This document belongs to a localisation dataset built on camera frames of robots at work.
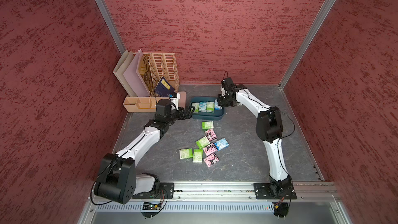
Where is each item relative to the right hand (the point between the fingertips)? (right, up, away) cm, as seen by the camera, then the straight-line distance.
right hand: (219, 105), depth 100 cm
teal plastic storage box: (-2, -6, -3) cm, 7 cm away
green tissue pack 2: (-6, -1, +4) cm, 7 cm away
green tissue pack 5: (-14, -27, -17) cm, 35 cm away
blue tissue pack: (-11, -1, +3) cm, 12 cm away
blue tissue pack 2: (-2, -1, -1) cm, 2 cm away
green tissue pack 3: (-8, -13, -5) cm, 16 cm away
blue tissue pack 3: (0, -22, -13) cm, 26 cm away
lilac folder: (-55, +19, -9) cm, 59 cm away
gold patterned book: (-51, +24, +2) cm, 57 cm away
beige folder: (-60, +21, -13) cm, 65 cm away
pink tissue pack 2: (-7, -24, -15) cm, 30 cm away
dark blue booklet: (-39, +12, +6) cm, 41 cm away
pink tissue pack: (-7, -18, -9) cm, 21 cm away
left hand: (-20, -2, -15) cm, 25 cm away
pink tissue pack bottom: (-7, -29, -19) cm, 35 cm away
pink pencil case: (-26, +2, +11) cm, 29 cm away
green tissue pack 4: (-11, -21, -13) cm, 27 cm away
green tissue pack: (-15, -1, +4) cm, 16 cm away
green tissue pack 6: (-21, -26, -17) cm, 37 cm away
